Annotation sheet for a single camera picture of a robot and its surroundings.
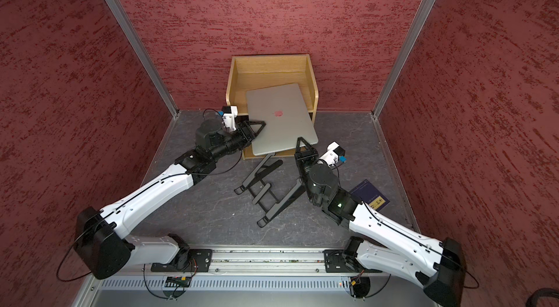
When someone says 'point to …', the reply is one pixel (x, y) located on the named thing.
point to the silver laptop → (283, 109)
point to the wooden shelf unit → (255, 72)
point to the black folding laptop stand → (263, 196)
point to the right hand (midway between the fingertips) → (291, 143)
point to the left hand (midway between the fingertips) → (264, 130)
